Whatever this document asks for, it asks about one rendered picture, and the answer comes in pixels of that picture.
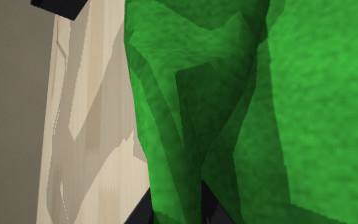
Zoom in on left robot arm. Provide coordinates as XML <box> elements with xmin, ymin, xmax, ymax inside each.
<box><xmin>30</xmin><ymin>0</ymin><xmax>42</xmax><ymax>8</ymax></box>

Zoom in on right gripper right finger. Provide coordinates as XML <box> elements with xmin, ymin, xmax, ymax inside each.
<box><xmin>201</xmin><ymin>180</ymin><xmax>236</xmax><ymax>224</ymax></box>

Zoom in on green towel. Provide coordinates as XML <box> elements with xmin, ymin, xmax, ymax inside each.
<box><xmin>124</xmin><ymin>0</ymin><xmax>358</xmax><ymax>224</ymax></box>

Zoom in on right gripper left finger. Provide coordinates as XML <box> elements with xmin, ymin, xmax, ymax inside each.
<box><xmin>124</xmin><ymin>187</ymin><xmax>154</xmax><ymax>224</ymax></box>

